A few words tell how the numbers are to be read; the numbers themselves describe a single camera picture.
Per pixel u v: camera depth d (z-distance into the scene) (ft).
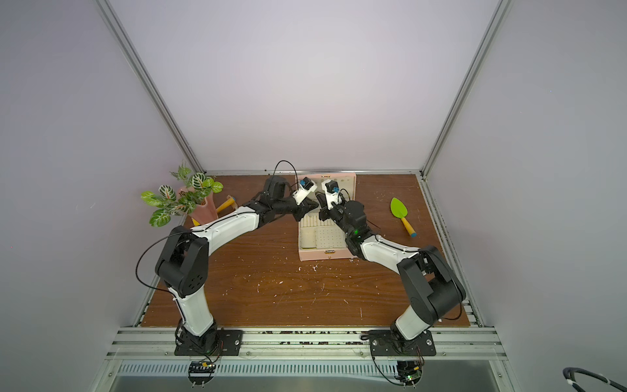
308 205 2.64
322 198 2.54
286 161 2.32
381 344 2.38
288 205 2.54
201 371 2.37
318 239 2.94
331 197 2.33
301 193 2.54
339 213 2.39
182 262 1.60
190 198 2.77
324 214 2.49
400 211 3.50
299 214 2.59
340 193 2.32
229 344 2.39
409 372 2.31
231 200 3.47
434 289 1.46
